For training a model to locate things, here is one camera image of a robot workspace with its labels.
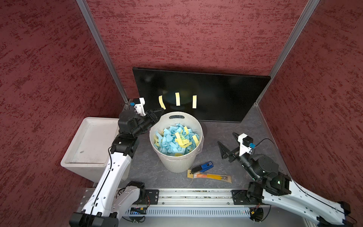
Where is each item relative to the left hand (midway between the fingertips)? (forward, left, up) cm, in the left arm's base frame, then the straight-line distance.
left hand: (164, 112), depth 67 cm
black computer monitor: (+39, -33, -27) cm, 58 cm away
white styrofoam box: (-15, +36, -11) cm, 40 cm away
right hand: (-11, -29, -7) cm, 32 cm away
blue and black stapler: (-15, -22, -36) cm, 44 cm away
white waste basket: (-18, -8, -19) cm, 27 cm away
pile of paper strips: (-9, -6, -11) cm, 16 cm away
